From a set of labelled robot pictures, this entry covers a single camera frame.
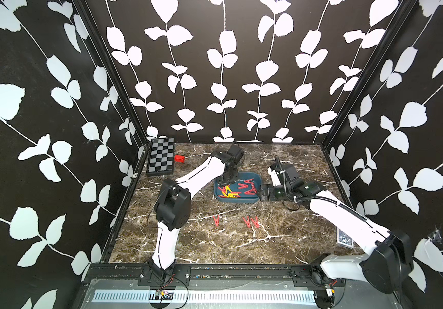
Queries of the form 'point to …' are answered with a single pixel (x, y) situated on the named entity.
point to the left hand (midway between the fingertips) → (234, 178)
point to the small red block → (179, 158)
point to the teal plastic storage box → (247, 188)
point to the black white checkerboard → (160, 159)
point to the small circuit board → (161, 295)
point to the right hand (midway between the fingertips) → (263, 188)
